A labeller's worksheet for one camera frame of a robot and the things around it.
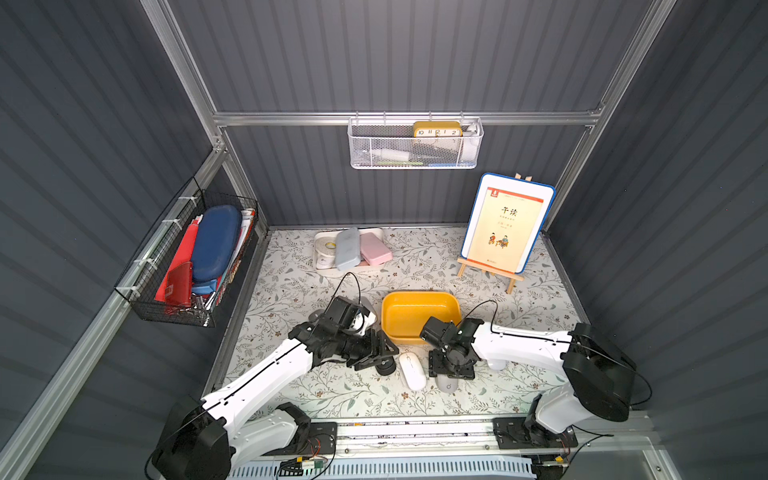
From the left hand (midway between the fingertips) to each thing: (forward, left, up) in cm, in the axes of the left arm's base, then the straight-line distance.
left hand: (391, 359), depth 74 cm
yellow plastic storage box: (+20, -5, -14) cm, 25 cm away
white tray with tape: (+47, +25, -9) cm, 54 cm away
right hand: (0, -15, -11) cm, 18 cm away
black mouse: (+1, +1, -10) cm, 10 cm away
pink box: (+41, +6, -5) cm, 42 cm away
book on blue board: (+37, -35, +13) cm, 53 cm away
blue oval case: (+22, +43, +21) cm, 52 cm away
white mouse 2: (+2, -30, -11) cm, 32 cm away
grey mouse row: (-3, -15, -11) cm, 19 cm away
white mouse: (0, -6, -9) cm, 11 cm away
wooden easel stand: (+28, -40, -5) cm, 49 cm away
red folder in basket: (+9, +48, +19) cm, 52 cm away
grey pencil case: (+40, +15, -4) cm, 43 cm away
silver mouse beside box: (+23, +8, -12) cm, 27 cm away
